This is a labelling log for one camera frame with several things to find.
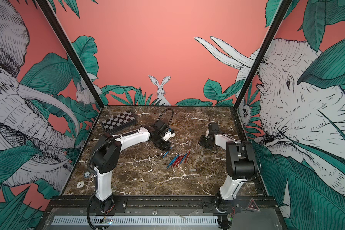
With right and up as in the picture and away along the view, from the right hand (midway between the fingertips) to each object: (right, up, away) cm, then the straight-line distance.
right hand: (199, 140), depth 98 cm
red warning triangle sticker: (+25, -31, -23) cm, 46 cm away
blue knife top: (-23, -8, -7) cm, 26 cm away
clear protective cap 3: (-7, -2, +1) cm, 7 cm away
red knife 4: (-9, -10, -5) cm, 14 cm away
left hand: (-20, -4, -7) cm, 21 cm away
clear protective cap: (-6, -17, -11) cm, 21 cm away
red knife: (-16, -12, -7) cm, 22 cm away
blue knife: (-19, -13, -8) cm, 24 cm away
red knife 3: (-10, -9, -5) cm, 15 cm away
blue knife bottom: (-11, -11, -5) cm, 16 cm away
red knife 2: (-14, -12, -7) cm, 20 cm away
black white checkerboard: (-59, +13, +9) cm, 61 cm away
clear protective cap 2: (+1, -11, -7) cm, 13 cm away
